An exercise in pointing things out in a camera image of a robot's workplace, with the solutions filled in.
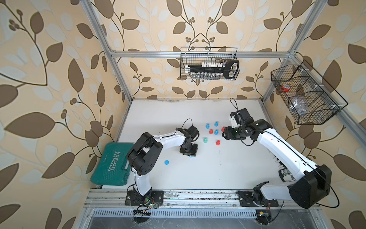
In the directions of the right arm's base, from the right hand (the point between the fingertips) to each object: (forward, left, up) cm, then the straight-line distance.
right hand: (226, 134), depth 81 cm
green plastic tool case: (-13, +66, -11) cm, 68 cm away
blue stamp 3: (+11, +2, -14) cm, 18 cm away
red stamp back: (+3, +3, -14) cm, 15 cm away
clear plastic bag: (+6, -36, +17) cm, 40 cm away
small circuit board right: (-37, -15, -20) cm, 45 cm away
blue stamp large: (-6, +21, -15) cm, 26 cm away
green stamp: (+5, +11, -15) cm, 19 cm away
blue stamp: (+16, +8, -14) cm, 23 cm away
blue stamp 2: (+18, +1, -15) cm, 24 cm away
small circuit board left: (-36, +46, -14) cm, 60 cm away
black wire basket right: (+8, -42, +18) cm, 46 cm away
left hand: (-4, +20, -14) cm, 25 cm away
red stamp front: (+12, +6, -14) cm, 19 cm away
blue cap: (-9, +36, -16) cm, 41 cm away
